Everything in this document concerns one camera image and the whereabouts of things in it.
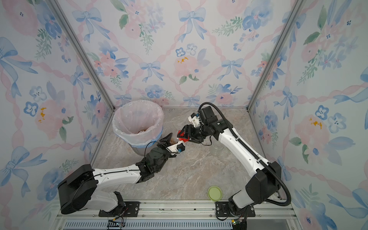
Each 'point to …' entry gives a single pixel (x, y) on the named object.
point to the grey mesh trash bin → (139, 149)
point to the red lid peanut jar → (185, 140)
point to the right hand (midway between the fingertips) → (182, 137)
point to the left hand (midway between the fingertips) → (173, 136)
